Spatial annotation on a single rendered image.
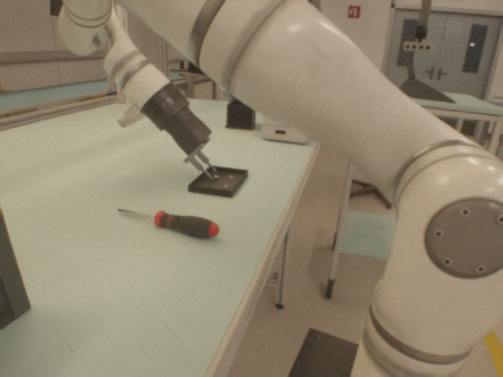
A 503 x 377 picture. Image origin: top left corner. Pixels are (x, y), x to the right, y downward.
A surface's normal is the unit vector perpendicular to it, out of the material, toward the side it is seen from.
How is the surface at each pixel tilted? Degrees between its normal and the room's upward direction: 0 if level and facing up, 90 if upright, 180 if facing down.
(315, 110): 119
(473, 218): 87
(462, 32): 90
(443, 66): 90
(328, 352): 0
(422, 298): 93
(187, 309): 0
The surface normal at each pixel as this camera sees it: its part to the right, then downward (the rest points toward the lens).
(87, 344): 0.04, -0.92
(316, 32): 0.41, -0.07
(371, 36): -0.29, 0.37
